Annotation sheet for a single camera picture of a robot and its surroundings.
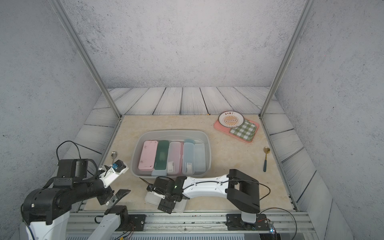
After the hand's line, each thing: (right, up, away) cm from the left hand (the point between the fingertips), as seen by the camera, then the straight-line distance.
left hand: (122, 179), depth 60 cm
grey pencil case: (+22, -16, +11) cm, 29 cm away
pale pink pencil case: (0, +2, +31) cm, 31 cm away
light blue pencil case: (+8, -5, +27) cm, 28 cm away
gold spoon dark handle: (+75, +6, +38) cm, 85 cm away
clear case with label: (+25, +1, +32) cm, 40 cm away
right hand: (+15, -16, +15) cm, 26 cm away
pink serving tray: (+52, +18, +51) cm, 75 cm away
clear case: (+16, +2, +31) cm, 35 cm away
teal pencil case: (+25, +11, +44) cm, 52 cm away
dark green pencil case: (+8, +4, +34) cm, 35 cm away
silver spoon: (-24, +3, +37) cm, 44 cm away
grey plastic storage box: (+34, +2, +34) cm, 48 cm away
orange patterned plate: (+56, +26, +57) cm, 84 cm away
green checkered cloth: (+65, +17, +48) cm, 83 cm away
